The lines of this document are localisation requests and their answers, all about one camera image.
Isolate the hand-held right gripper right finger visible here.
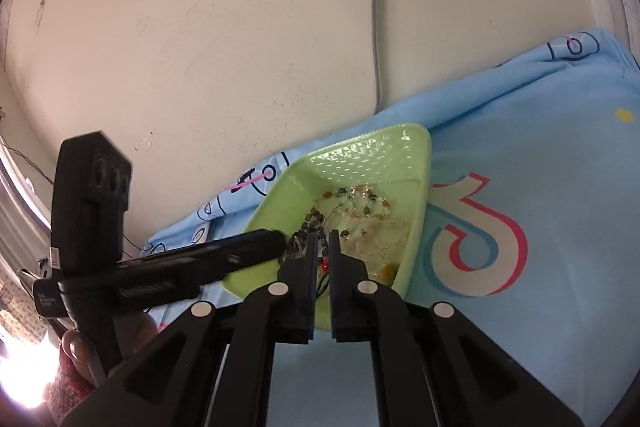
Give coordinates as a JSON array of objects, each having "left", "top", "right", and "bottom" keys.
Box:
[{"left": 327, "top": 232, "right": 586, "bottom": 427}]

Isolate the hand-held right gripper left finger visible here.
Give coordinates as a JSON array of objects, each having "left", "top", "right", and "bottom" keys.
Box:
[{"left": 60, "top": 232, "right": 321, "bottom": 427}]

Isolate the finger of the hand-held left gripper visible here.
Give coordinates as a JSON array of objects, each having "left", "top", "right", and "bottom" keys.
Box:
[
  {"left": 200, "top": 252, "right": 284, "bottom": 286},
  {"left": 149, "top": 229, "right": 289, "bottom": 266}
]

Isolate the dark green bead necklace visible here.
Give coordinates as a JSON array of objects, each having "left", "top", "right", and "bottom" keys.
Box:
[{"left": 286, "top": 216, "right": 335, "bottom": 303}]

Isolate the green plastic basket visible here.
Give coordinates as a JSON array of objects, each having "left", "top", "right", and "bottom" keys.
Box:
[{"left": 220, "top": 123, "right": 433, "bottom": 333}]

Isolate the person's left forearm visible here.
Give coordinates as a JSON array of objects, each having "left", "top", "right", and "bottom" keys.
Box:
[{"left": 42, "top": 362, "right": 101, "bottom": 427}]

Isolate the person's left hand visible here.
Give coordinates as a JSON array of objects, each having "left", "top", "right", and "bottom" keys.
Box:
[{"left": 59, "top": 314, "right": 160, "bottom": 388}]

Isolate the beige curtain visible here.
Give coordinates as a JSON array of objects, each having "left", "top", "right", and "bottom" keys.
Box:
[{"left": 0, "top": 147, "right": 56, "bottom": 288}]

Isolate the grey wall cable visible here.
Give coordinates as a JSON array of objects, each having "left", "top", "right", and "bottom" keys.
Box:
[{"left": 369, "top": 0, "right": 387, "bottom": 114}]

